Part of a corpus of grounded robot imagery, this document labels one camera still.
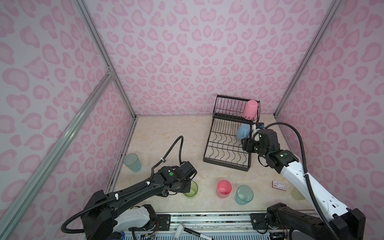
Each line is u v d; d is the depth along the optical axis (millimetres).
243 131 959
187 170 607
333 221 373
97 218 390
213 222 749
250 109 869
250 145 699
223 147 1001
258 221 736
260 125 687
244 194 777
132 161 862
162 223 732
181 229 687
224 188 813
